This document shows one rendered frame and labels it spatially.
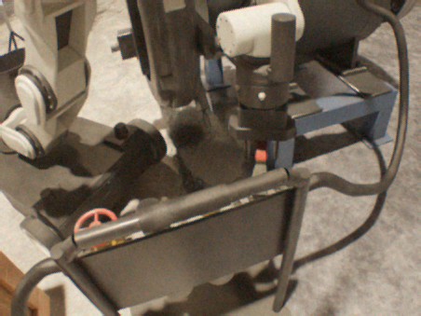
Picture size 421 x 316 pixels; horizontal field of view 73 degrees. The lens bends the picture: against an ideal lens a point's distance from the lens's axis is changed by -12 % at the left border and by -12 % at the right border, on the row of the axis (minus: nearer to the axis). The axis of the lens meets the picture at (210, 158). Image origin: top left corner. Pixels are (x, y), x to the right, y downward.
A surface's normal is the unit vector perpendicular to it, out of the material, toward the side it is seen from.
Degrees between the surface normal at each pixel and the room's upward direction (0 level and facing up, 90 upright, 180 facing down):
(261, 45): 90
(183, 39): 91
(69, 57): 34
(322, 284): 0
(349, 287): 0
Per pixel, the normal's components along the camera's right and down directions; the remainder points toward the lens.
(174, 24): 0.31, 0.58
